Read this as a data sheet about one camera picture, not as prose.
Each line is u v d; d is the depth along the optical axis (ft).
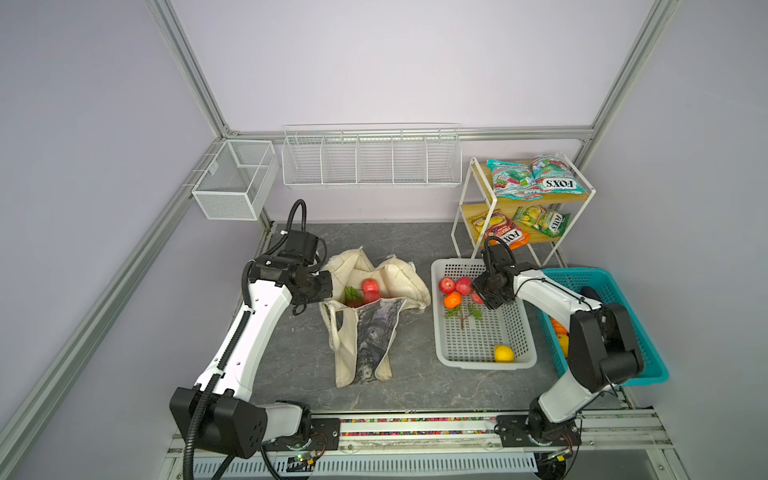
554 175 2.70
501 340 2.92
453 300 3.06
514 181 2.65
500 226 3.07
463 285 3.14
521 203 2.60
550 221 3.14
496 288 2.18
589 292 3.08
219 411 1.25
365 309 2.24
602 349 1.52
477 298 2.85
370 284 3.13
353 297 3.04
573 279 3.68
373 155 3.17
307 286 1.97
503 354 2.70
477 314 3.08
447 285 3.16
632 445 2.39
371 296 3.01
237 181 3.32
